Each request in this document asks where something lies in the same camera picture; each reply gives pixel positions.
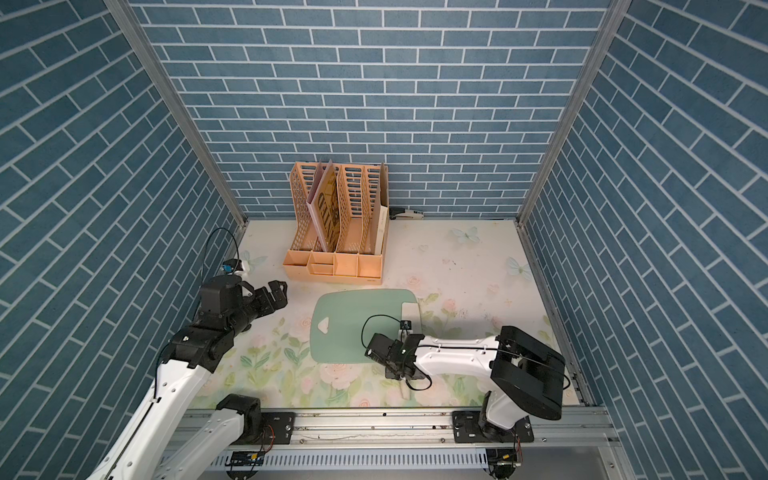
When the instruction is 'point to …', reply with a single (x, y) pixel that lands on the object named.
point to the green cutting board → (343, 323)
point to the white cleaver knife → (410, 312)
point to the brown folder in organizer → (323, 204)
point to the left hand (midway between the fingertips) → (280, 287)
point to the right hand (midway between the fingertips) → (397, 372)
